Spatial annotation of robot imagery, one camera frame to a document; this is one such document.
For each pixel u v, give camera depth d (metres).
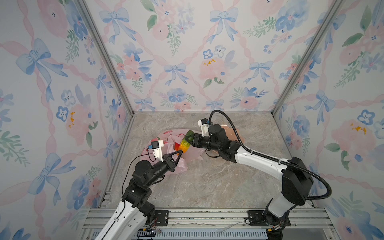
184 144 0.75
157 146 0.61
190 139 0.74
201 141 0.69
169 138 0.75
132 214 0.50
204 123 0.72
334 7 0.69
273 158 0.49
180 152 0.68
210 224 0.73
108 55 0.88
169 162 0.59
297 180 0.44
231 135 1.03
